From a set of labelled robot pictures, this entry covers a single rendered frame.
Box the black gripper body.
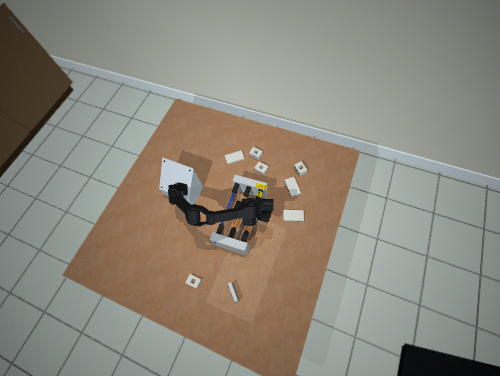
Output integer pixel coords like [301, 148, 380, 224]
[234, 201, 272, 223]

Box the white flat bar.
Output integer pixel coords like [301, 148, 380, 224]
[228, 282, 239, 302]

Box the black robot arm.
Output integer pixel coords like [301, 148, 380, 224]
[168, 182, 274, 227]

